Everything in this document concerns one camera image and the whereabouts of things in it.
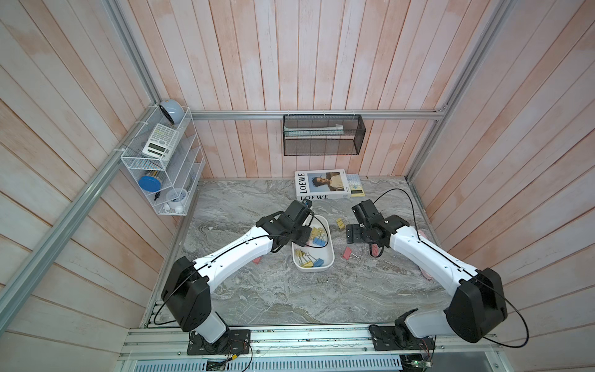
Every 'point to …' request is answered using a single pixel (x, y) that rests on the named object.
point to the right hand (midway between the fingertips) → (359, 231)
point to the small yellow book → (355, 185)
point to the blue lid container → (149, 184)
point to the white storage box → (318, 254)
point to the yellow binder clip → (340, 223)
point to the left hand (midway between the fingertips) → (300, 233)
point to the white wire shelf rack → (181, 173)
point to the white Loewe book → (318, 184)
